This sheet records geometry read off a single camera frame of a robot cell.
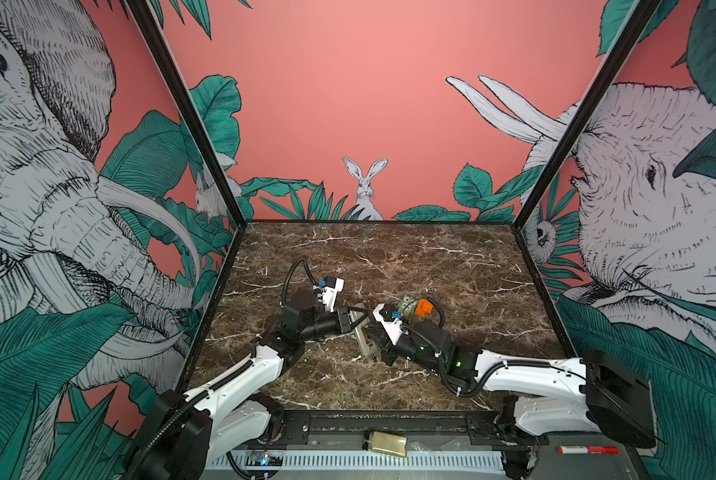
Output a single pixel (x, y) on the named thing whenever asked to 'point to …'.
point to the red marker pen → (592, 450)
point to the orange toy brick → (423, 308)
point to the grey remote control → (360, 319)
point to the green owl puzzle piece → (408, 306)
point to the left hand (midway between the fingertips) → (367, 312)
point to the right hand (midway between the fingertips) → (363, 329)
